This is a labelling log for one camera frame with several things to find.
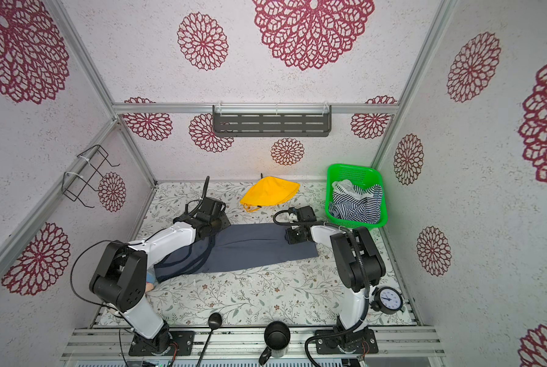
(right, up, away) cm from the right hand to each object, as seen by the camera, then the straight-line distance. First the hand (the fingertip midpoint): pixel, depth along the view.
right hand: (289, 232), depth 100 cm
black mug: (-6, -32, -24) cm, 40 cm away
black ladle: (-27, -27, -22) cm, 44 cm away
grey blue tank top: (-23, -5, -5) cm, 24 cm away
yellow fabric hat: (-9, +19, +16) cm, 26 cm away
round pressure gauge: (+33, -21, -20) cm, 44 cm away
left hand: (-26, +6, -5) cm, 28 cm away
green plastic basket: (+39, +27, +18) cm, 50 cm away
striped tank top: (+31, +13, +12) cm, 36 cm away
